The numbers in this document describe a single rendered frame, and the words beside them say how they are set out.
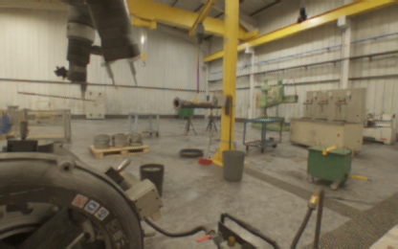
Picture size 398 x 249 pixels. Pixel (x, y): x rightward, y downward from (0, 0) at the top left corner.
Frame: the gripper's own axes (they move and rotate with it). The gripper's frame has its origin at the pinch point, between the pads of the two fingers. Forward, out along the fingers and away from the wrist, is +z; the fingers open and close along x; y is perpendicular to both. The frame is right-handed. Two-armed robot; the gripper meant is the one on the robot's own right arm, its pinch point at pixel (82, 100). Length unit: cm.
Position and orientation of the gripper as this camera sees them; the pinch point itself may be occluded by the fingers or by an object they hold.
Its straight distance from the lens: 83.6
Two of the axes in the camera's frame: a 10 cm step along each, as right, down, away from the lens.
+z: -0.9, 10.0, 0.4
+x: 7.7, 1.0, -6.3
